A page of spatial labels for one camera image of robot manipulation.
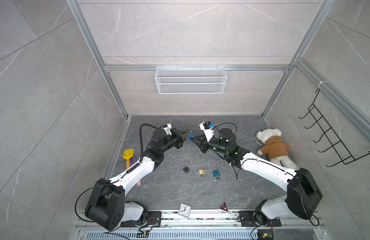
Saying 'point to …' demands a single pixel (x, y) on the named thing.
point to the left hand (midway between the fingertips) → (191, 127)
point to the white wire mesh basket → (188, 80)
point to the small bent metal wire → (169, 155)
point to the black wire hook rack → (337, 147)
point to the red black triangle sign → (223, 206)
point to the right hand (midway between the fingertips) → (192, 136)
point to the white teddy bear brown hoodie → (275, 150)
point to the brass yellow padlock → (202, 171)
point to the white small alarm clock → (184, 210)
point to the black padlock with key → (186, 170)
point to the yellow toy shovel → (128, 153)
